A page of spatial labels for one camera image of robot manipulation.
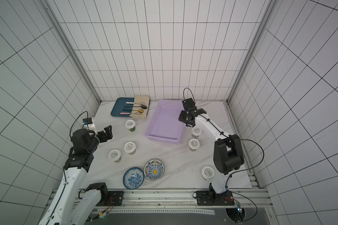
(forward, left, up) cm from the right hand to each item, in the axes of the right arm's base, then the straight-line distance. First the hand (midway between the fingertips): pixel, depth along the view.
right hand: (177, 117), depth 92 cm
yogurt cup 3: (-6, -13, -7) cm, 16 cm away
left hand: (-16, +42, +7) cm, 46 cm away
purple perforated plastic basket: (-1, +9, -9) cm, 13 cm away
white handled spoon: (+23, +41, -11) cm, 48 cm away
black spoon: (+21, +31, -12) cm, 39 cm away
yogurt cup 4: (-16, -11, -7) cm, 20 cm away
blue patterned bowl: (-36, +24, -13) cm, 45 cm away
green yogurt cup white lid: (-3, +33, -7) cm, 34 cm away
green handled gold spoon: (+15, +31, -12) cm, 37 cm away
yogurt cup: (-20, +29, -7) cm, 36 cm away
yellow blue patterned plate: (-31, +13, -12) cm, 36 cm away
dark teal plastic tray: (+20, +51, -14) cm, 57 cm away
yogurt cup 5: (-32, -18, -7) cm, 38 cm away
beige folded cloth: (+29, +30, -12) cm, 43 cm away
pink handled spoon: (+11, +42, -11) cm, 45 cm away
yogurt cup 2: (-26, +37, -6) cm, 45 cm away
